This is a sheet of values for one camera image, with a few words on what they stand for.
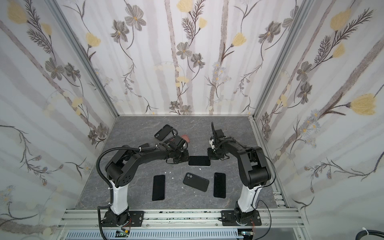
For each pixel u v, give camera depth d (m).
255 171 0.50
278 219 0.76
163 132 1.11
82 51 0.84
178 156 0.82
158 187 0.86
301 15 0.71
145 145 1.02
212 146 0.88
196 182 0.87
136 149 0.56
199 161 0.96
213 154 0.84
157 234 0.70
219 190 0.86
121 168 0.51
